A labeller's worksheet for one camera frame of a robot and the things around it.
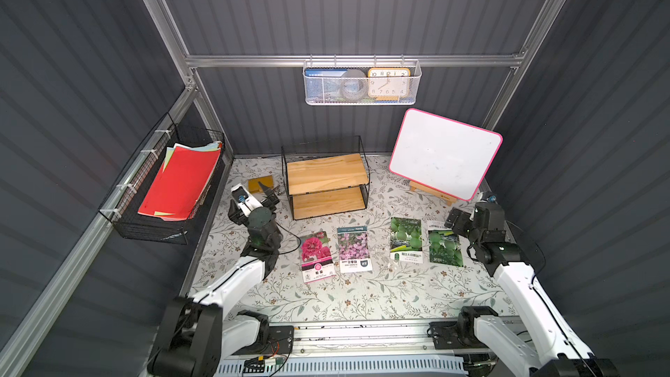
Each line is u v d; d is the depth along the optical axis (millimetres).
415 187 1055
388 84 889
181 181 710
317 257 893
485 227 600
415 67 892
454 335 736
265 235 630
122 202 608
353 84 908
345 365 770
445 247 912
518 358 493
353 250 911
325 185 890
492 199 685
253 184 1155
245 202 661
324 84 844
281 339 738
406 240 935
